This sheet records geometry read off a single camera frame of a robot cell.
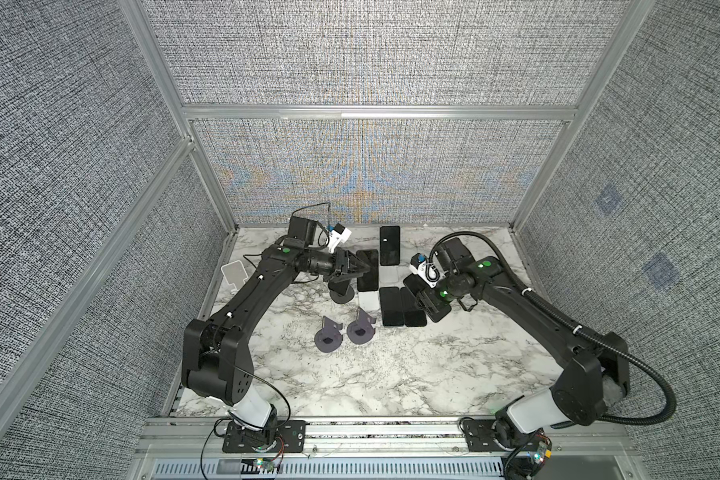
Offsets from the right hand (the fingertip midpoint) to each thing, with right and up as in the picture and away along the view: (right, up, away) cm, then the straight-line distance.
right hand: (426, 294), depth 83 cm
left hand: (-17, +7, -7) cm, 20 cm away
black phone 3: (-15, +3, +12) cm, 20 cm away
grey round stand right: (-18, -11, +3) cm, 21 cm away
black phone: (-15, +3, +12) cm, 20 cm away
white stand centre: (-15, -4, +14) cm, 21 cm away
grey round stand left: (-27, -13, +3) cm, 30 cm away
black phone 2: (-8, -6, +14) cm, 18 cm away
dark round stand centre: (-24, -4, +15) cm, 29 cm away
